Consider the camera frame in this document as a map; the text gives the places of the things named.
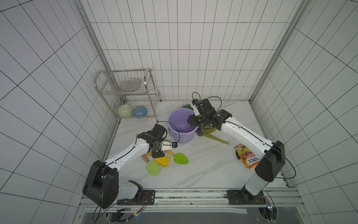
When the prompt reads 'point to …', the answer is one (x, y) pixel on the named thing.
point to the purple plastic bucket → (180, 129)
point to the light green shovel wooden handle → (152, 166)
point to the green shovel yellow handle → (178, 158)
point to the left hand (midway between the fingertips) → (157, 149)
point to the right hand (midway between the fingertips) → (186, 120)
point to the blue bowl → (140, 111)
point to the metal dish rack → (128, 93)
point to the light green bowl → (125, 111)
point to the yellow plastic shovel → (163, 161)
